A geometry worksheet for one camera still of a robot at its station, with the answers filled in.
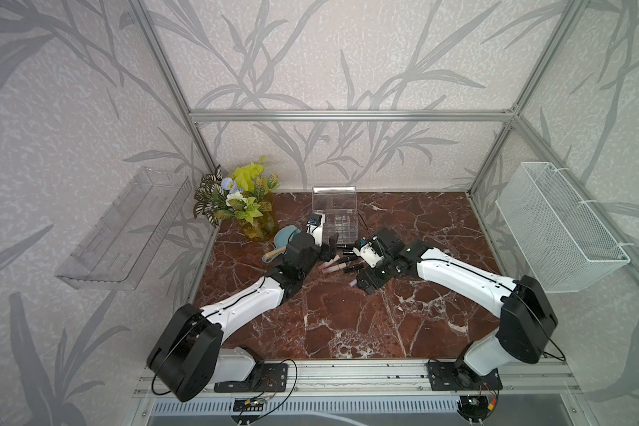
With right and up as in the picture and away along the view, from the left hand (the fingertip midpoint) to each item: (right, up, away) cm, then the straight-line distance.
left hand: (331, 235), depth 83 cm
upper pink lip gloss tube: (-1, -10, +10) cm, 15 cm away
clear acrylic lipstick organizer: (+3, +10, +33) cm, 34 cm away
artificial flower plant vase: (-30, +14, +8) cm, 34 cm away
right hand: (+12, -13, +2) cm, 17 cm away
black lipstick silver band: (+8, -13, +11) cm, 19 cm away
